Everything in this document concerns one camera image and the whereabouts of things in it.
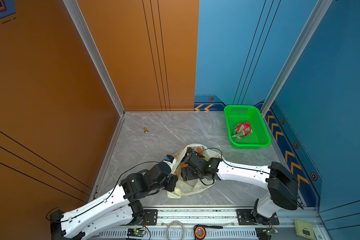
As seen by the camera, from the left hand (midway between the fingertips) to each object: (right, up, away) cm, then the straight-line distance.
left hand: (179, 179), depth 71 cm
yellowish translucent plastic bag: (+7, -6, +6) cm, 11 cm away
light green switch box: (+58, -22, -3) cm, 62 cm away
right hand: (+3, -1, +10) cm, 10 cm away
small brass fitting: (-26, +22, +36) cm, 49 cm away
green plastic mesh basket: (+43, +34, +45) cm, 71 cm away
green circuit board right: (+41, -25, -1) cm, 48 cm away
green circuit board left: (-21, -25, 0) cm, 33 cm away
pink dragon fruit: (+41, +23, +28) cm, 55 cm away
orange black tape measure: (+10, -22, -4) cm, 25 cm away
